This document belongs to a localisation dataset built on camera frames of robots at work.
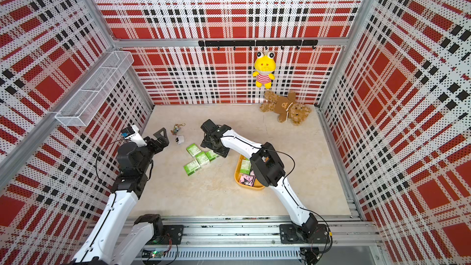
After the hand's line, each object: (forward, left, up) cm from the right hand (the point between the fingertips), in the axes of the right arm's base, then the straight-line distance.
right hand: (213, 148), depth 95 cm
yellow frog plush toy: (+31, -28, +29) cm, 51 cm away
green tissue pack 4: (-10, +11, -3) cm, 15 cm away
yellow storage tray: (-19, -23, -2) cm, 30 cm away
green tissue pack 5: (-10, -17, -2) cm, 20 cm away
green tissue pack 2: (-3, +1, -3) cm, 4 cm away
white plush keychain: (+8, +21, -3) cm, 22 cm away
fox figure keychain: (+16, +24, -3) cm, 29 cm away
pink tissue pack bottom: (-17, -18, -2) cm, 25 cm away
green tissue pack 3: (-5, +5, -2) cm, 8 cm away
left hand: (-4, +19, +19) cm, 27 cm away
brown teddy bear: (+27, -42, +1) cm, 50 cm away
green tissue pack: (0, +11, -2) cm, 11 cm away
